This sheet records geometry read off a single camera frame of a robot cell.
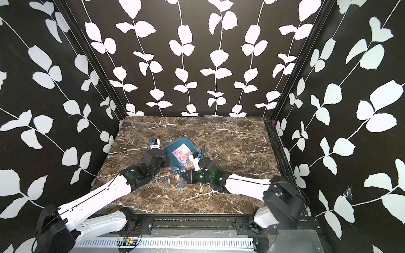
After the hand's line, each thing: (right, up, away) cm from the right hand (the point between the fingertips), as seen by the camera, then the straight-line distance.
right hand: (180, 174), depth 76 cm
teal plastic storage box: (-3, +15, 0) cm, 15 cm away
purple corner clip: (+66, +29, +46) cm, 85 cm away
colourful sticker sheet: (0, +8, +9) cm, 12 cm away
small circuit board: (-22, -29, -6) cm, 37 cm away
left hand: (-7, +11, +4) cm, 14 cm away
